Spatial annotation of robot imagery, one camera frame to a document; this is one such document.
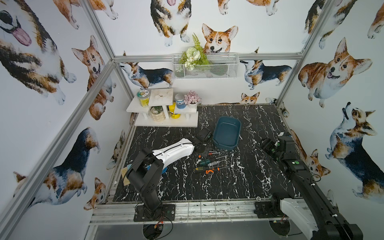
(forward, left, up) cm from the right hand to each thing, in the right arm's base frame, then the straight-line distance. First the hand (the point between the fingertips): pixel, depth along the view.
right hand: (269, 140), depth 82 cm
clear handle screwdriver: (-6, +29, -15) cm, 33 cm away
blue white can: (+25, +50, +5) cm, 56 cm away
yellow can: (+27, +57, -2) cm, 63 cm away
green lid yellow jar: (+28, +74, +9) cm, 79 cm away
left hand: (+1, +36, -8) cm, 37 cm away
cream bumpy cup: (+29, +70, -9) cm, 76 cm away
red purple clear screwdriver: (0, +31, -16) cm, 35 cm away
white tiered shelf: (+28, +61, +8) cm, 68 cm away
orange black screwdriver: (-10, +27, -15) cm, 33 cm away
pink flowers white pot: (+23, +42, +10) cm, 50 cm away
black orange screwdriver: (-12, +31, -14) cm, 36 cm away
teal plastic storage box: (+17, +20, -16) cm, 30 cm away
